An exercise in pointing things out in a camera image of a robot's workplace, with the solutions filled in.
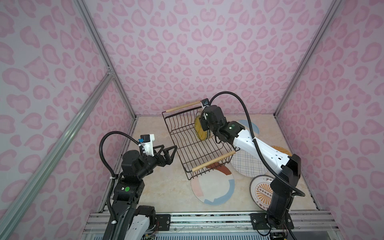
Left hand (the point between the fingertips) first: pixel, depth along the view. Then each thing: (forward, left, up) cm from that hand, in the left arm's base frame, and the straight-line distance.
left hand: (170, 145), depth 67 cm
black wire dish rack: (+12, -10, -29) cm, 33 cm away
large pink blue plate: (-8, -21, -30) cm, 38 cm away
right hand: (+19, -17, 0) cm, 26 cm away
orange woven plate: (+13, -67, -29) cm, 75 cm away
